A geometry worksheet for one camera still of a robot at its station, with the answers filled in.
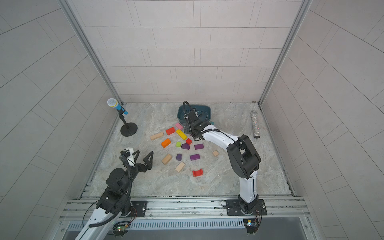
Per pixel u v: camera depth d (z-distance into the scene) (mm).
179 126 1020
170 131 994
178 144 939
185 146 928
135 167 666
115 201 570
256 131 965
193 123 695
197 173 809
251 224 682
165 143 936
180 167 845
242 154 507
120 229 642
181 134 986
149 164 694
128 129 993
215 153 891
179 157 867
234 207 707
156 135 967
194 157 894
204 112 1045
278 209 718
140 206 716
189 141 937
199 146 936
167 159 866
